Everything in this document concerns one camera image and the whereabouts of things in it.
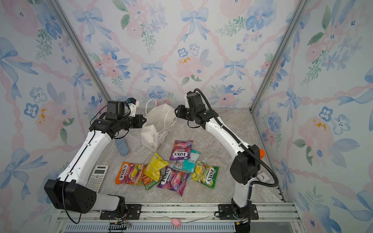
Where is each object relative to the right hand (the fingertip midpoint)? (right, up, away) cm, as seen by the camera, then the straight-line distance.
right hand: (176, 110), depth 81 cm
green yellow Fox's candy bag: (+16, -36, +3) cm, 40 cm away
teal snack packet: (+7, -32, +6) cm, 33 cm away
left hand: (-16, -4, -4) cm, 17 cm away
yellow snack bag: (-13, -32, +2) cm, 35 cm away
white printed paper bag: (-13, -5, +20) cm, 25 cm away
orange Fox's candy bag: (-27, -36, +3) cm, 45 cm away
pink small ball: (+1, -55, -11) cm, 56 cm away
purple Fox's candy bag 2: (-2, -39, +1) cm, 39 cm away
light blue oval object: (-37, -22, +14) cm, 45 cm away
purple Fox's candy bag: (+2, -24, +11) cm, 27 cm away
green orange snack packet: (-16, -41, +2) cm, 44 cm away
